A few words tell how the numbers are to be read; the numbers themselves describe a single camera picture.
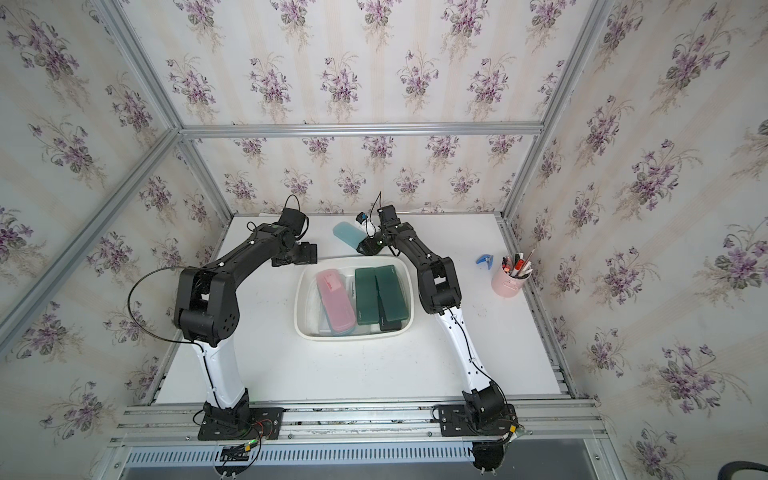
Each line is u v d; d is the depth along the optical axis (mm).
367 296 931
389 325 879
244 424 670
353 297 935
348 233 1159
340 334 857
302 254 866
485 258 1049
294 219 782
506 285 908
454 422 731
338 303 902
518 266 917
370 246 1006
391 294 939
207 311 517
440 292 701
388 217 930
